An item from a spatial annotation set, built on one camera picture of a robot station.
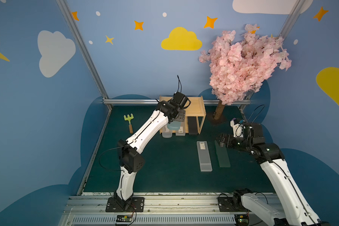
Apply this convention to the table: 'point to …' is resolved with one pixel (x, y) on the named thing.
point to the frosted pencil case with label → (181, 131)
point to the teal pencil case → (174, 125)
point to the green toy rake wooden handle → (128, 117)
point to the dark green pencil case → (222, 155)
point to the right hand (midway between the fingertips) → (224, 137)
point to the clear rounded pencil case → (166, 132)
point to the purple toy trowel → (233, 119)
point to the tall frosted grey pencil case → (205, 158)
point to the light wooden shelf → (197, 108)
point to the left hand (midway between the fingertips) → (176, 113)
